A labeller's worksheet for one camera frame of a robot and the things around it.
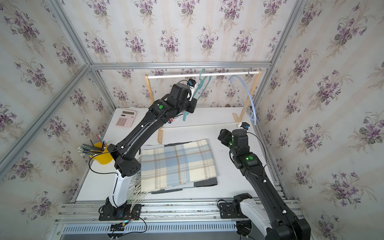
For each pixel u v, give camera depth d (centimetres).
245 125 67
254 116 75
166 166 86
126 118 111
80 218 73
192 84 63
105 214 72
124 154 49
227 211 73
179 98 56
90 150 81
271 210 48
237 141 57
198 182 82
